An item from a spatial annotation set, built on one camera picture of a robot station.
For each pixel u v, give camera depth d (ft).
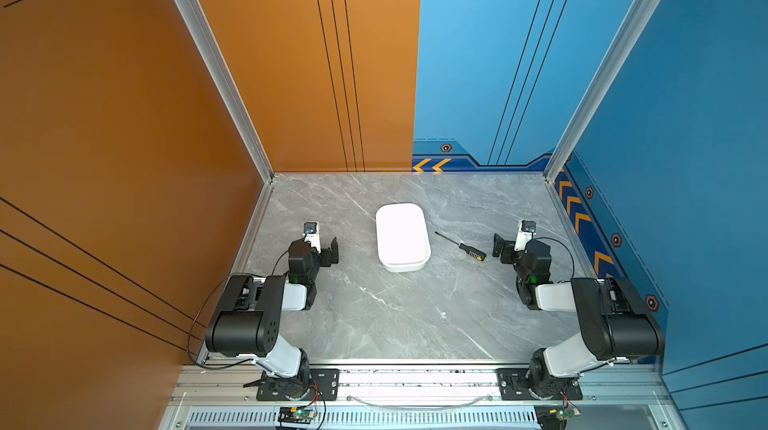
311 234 2.65
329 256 2.79
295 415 2.32
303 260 2.34
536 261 2.31
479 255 3.11
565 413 2.28
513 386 2.38
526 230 2.64
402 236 3.08
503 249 2.79
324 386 2.43
